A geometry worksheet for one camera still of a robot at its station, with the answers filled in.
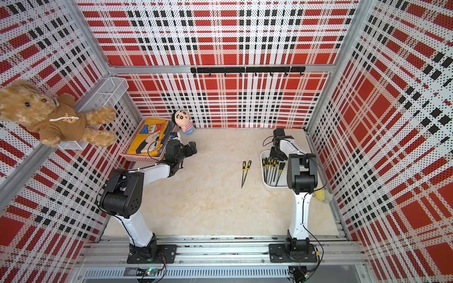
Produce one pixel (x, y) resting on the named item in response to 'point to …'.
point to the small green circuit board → (147, 272)
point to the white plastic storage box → (282, 183)
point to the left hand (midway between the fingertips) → (191, 144)
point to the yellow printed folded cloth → (148, 141)
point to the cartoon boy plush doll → (181, 118)
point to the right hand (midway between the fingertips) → (281, 155)
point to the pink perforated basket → (171, 127)
